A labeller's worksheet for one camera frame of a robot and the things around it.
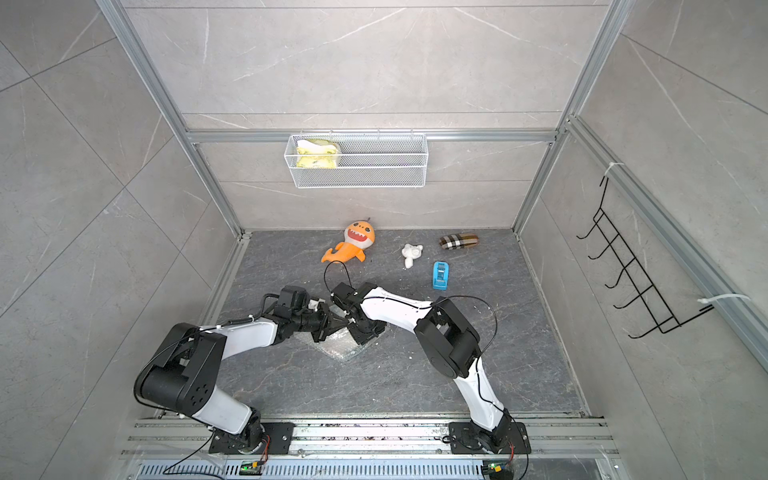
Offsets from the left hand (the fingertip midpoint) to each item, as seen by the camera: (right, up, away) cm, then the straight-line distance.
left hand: (352, 316), depth 87 cm
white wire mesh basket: (0, +51, +14) cm, 53 cm away
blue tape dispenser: (+29, +11, +16) cm, 35 cm away
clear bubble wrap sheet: (-3, -8, 0) cm, 9 cm away
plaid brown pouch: (+38, +24, +25) cm, 51 cm away
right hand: (+5, -7, +4) cm, 9 cm away
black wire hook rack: (+66, +5, -30) cm, 73 cm away
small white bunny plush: (+19, +19, +23) cm, 36 cm away
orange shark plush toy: (0, +26, +21) cm, 33 cm away
